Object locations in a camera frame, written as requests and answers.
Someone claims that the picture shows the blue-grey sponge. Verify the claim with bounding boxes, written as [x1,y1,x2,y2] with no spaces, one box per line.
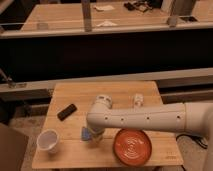
[81,127,91,141]

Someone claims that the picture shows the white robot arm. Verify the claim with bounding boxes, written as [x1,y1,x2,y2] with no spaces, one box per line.
[86,95,213,171]

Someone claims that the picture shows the orange ceramic bowl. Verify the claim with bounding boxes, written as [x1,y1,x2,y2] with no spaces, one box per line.
[113,129,152,166]

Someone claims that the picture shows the black rectangular remote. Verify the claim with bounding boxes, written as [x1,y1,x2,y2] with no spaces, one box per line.
[57,104,77,121]

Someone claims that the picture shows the small wooden table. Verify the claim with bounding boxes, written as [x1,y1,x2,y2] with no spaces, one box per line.
[31,80,184,170]

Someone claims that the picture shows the white plastic cup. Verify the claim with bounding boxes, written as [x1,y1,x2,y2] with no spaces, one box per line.
[36,129,59,154]

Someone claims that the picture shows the white tube bottle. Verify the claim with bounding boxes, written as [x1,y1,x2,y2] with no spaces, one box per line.
[133,94,144,107]

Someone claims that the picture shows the brown cardboard box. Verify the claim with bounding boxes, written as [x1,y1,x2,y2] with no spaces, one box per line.
[0,123,28,171]

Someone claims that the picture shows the folded white paper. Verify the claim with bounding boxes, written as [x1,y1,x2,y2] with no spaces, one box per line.
[97,20,117,27]

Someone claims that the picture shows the white paper sheet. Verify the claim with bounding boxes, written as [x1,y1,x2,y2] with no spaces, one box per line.
[94,5,115,11]

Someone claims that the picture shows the black tools pile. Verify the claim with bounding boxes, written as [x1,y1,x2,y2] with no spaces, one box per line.
[123,1,153,13]

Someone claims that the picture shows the metal clamp bracket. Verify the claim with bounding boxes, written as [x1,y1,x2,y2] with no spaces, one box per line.
[0,68,27,88]

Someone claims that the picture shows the black cable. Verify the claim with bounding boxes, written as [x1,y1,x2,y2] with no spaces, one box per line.
[175,133,209,150]

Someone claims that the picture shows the metal post left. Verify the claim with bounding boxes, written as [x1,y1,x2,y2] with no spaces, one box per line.
[81,0,92,32]

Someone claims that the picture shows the metal post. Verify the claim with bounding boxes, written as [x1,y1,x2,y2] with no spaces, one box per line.
[167,0,197,27]
[81,0,92,32]

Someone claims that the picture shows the metal post right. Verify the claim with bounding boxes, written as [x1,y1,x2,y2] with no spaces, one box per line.
[167,0,197,27]

